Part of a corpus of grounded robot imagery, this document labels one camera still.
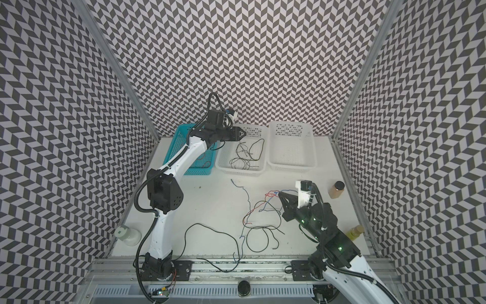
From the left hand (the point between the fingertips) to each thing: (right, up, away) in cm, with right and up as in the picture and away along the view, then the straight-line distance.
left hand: (243, 130), depth 88 cm
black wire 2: (-1, -12, +21) cm, 24 cm away
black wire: (+9, -10, +21) cm, 25 cm away
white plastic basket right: (+28, -7, +26) cm, 39 cm away
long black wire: (-14, -54, -13) cm, 58 cm away
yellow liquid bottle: (+44, -42, -17) cm, 63 cm away
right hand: (+15, -27, -20) cm, 36 cm away
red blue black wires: (+10, -38, -8) cm, 40 cm away
